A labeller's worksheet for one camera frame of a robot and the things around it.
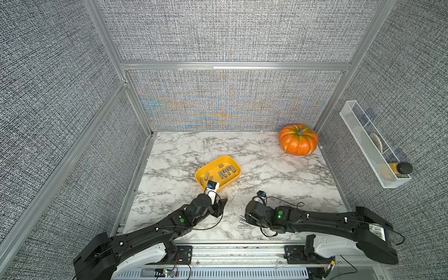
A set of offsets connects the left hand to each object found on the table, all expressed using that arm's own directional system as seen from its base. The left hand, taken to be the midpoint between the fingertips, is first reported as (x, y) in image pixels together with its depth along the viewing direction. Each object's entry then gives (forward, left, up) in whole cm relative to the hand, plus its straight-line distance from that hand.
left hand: (225, 197), depth 79 cm
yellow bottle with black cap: (-2, -62, +23) cm, 67 cm away
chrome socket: (+17, +1, -10) cm, 20 cm away
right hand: (-5, -8, -6) cm, 12 cm away
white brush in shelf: (+11, -61, +23) cm, 67 cm away
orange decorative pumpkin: (+33, -44, +1) cm, 54 cm away
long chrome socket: (+21, -5, -10) cm, 24 cm away
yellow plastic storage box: (+21, -1, -10) cm, 23 cm away
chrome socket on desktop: (-7, -8, -9) cm, 14 cm away
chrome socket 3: (-10, -8, -11) cm, 17 cm away
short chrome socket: (+23, +2, -9) cm, 25 cm away
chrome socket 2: (+17, +9, -10) cm, 22 cm away
